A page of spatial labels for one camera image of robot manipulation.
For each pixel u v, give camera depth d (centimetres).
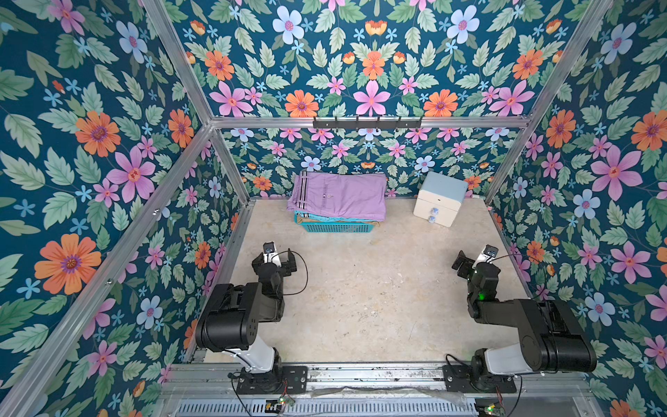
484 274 70
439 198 101
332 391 72
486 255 78
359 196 99
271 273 72
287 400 70
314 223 101
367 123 93
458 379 73
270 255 78
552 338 44
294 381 73
